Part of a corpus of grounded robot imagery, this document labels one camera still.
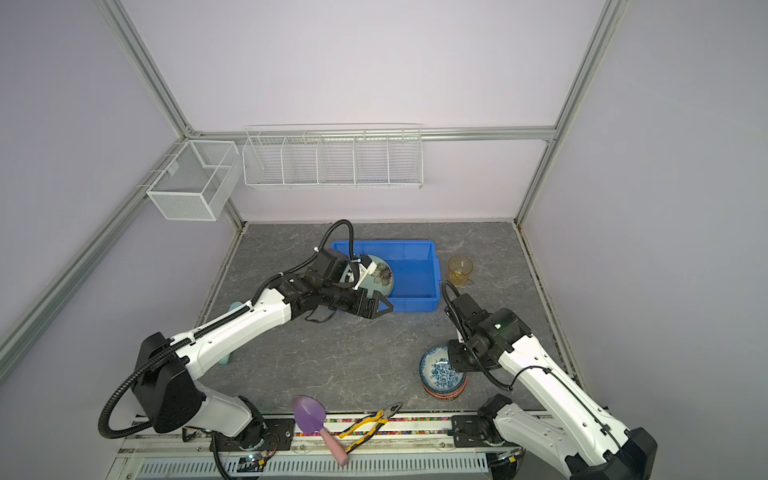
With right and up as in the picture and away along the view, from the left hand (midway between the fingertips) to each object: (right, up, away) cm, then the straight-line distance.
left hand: (380, 310), depth 75 cm
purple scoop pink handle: (-18, -28, +2) cm, 34 cm away
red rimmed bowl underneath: (+16, -20, -4) cm, 26 cm away
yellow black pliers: (0, -27, 0) cm, 27 cm away
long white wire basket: (-18, +49, +31) cm, 61 cm away
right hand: (+20, -13, -2) cm, 24 cm away
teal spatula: (-49, -3, +21) cm, 54 cm away
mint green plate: (-1, +5, +24) cm, 24 cm away
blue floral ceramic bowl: (+15, -17, +2) cm, 22 cm away
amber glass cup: (+26, +9, +27) cm, 38 cm away
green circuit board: (-32, -37, -3) cm, 49 cm away
